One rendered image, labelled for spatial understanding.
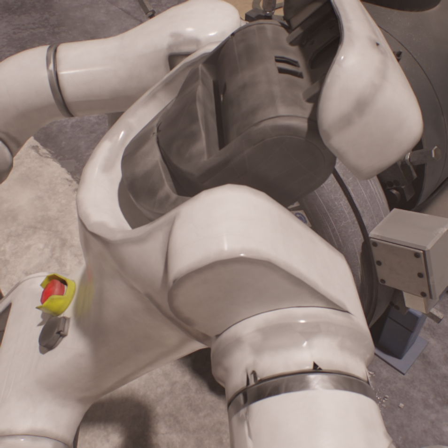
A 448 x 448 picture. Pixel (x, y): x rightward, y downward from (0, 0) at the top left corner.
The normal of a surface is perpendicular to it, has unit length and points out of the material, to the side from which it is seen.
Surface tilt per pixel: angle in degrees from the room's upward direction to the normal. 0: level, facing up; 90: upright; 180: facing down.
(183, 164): 40
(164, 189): 45
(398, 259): 90
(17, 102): 76
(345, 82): 50
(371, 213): 57
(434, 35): 31
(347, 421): 24
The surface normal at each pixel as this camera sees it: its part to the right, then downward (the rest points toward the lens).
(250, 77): -0.47, -0.56
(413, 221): -0.32, -0.80
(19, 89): -0.11, 0.35
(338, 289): 0.74, -0.48
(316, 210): -0.43, 0.49
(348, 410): 0.38, -0.63
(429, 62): 0.41, -0.21
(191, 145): -0.64, -0.31
